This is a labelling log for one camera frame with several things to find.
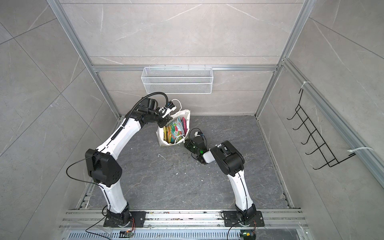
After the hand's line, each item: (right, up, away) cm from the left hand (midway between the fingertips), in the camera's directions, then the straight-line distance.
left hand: (171, 113), depth 86 cm
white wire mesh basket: (0, +24, +14) cm, 28 cm away
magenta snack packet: (+7, -7, +9) cm, 13 cm away
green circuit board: (+40, -60, -16) cm, 73 cm away
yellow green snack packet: (-4, -12, +6) cm, 14 cm away
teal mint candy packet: (+3, -9, +7) cm, 12 cm away
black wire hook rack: (+69, -21, -27) cm, 77 cm away
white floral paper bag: (+3, +1, -1) cm, 3 cm away
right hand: (+6, -17, +17) cm, 25 cm away
